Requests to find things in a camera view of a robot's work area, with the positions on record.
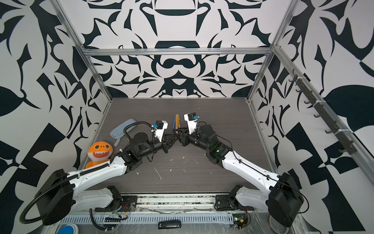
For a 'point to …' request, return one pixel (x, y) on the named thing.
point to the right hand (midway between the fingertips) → (174, 128)
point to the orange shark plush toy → (99, 152)
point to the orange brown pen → (177, 126)
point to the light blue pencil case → (119, 131)
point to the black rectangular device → (169, 224)
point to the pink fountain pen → (179, 126)
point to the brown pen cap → (177, 119)
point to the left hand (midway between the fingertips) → (177, 132)
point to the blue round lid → (68, 228)
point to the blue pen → (174, 123)
